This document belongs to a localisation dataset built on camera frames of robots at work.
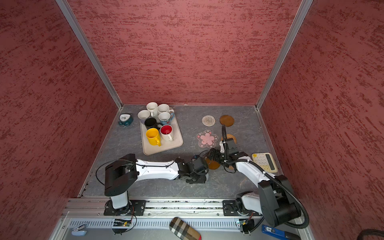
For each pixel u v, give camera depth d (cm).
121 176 46
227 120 114
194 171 66
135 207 74
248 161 56
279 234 64
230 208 74
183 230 66
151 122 100
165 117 104
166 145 97
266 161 89
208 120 110
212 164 83
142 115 106
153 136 96
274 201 42
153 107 110
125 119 106
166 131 100
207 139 101
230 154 68
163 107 109
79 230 67
